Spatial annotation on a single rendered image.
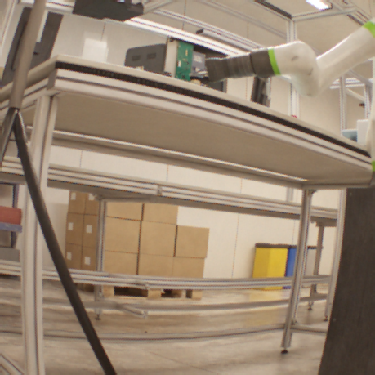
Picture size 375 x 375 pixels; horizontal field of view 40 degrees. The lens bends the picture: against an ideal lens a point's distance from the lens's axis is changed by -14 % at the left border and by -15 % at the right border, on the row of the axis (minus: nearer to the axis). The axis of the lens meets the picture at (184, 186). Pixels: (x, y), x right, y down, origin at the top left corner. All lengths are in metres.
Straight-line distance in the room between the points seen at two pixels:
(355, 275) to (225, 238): 5.80
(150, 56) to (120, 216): 3.51
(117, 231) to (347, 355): 3.84
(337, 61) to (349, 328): 0.82
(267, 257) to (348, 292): 5.86
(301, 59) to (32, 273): 0.92
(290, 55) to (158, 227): 4.01
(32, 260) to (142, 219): 4.08
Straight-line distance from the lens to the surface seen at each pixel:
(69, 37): 6.25
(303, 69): 1.58
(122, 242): 5.22
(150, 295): 5.43
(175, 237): 5.58
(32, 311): 1.31
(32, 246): 1.29
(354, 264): 1.60
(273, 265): 7.47
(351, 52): 1.73
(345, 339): 1.62
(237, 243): 7.48
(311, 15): 3.12
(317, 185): 2.97
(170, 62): 1.69
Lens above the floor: 0.63
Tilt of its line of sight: 5 degrees up
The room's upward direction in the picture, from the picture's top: 5 degrees clockwise
